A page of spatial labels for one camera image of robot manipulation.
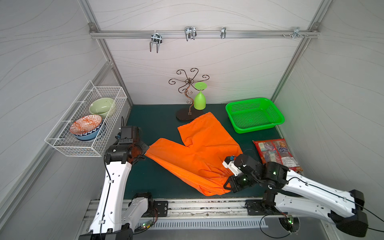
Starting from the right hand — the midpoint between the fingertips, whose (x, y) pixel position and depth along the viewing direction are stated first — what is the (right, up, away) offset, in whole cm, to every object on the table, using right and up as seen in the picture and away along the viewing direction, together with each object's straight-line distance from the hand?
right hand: (224, 187), depth 68 cm
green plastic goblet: (-11, +42, +24) cm, 49 cm away
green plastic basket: (+32, +34, +47) cm, 66 cm away
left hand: (-40, +17, +5) cm, 43 cm away
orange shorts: (-10, +6, +20) cm, 24 cm away
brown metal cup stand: (-21, +34, +43) cm, 59 cm away
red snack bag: (+37, +12, +22) cm, 45 cm away
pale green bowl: (-60, +38, +5) cm, 71 cm away
